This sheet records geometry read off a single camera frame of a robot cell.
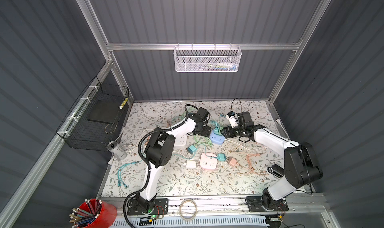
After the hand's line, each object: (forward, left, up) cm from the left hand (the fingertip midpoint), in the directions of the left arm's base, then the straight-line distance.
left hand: (205, 132), depth 97 cm
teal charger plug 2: (-17, -8, -2) cm, 19 cm away
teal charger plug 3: (-11, +9, -2) cm, 15 cm away
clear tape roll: (-42, +13, -5) cm, 44 cm away
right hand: (-3, -14, +5) cm, 15 cm away
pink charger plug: (-20, -14, -2) cm, 24 cm away
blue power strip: (-5, -7, -2) cm, 9 cm away
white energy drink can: (-13, +52, +8) cm, 54 cm away
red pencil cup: (-42, +52, -6) cm, 67 cm away
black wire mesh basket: (-5, +55, +25) cm, 61 cm away
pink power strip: (-19, 0, -2) cm, 19 cm away
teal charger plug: (-1, -7, +4) cm, 8 cm away
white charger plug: (-20, +10, -2) cm, 23 cm away
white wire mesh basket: (+61, -7, +18) cm, 64 cm away
